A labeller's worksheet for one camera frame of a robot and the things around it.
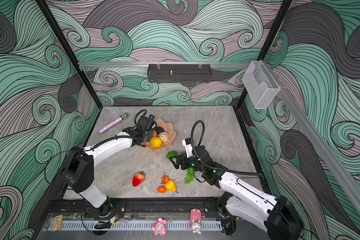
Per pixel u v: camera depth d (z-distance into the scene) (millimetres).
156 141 922
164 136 928
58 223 684
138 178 809
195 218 709
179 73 952
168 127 1018
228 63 951
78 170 439
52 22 759
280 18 748
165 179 812
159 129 983
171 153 901
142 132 672
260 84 778
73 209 744
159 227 657
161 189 776
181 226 634
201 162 569
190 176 830
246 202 462
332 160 490
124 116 1104
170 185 780
